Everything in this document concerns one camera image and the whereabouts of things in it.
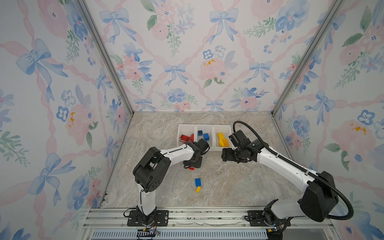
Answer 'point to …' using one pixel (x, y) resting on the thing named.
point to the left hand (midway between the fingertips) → (195, 162)
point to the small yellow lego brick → (198, 189)
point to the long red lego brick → (185, 138)
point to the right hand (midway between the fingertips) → (227, 155)
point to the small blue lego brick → (200, 133)
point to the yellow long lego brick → (220, 143)
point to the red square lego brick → (191, 168)
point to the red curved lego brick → (192, 138)
